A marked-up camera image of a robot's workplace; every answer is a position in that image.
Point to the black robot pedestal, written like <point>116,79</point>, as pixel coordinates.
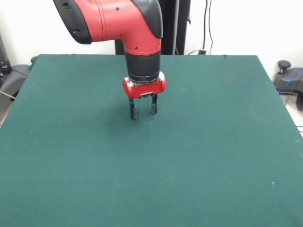
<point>180,28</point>

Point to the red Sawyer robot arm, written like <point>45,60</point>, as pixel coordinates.
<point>106,19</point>

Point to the dark green table cloth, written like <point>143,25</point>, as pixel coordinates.
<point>151,153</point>

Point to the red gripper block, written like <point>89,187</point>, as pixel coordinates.
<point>142,89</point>

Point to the black caster wheel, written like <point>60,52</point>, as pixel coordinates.
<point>300,101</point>

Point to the grey pedestal foot with knob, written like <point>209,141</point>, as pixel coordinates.
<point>291,78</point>

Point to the black equipment tower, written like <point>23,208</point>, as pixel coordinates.
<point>3,56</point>

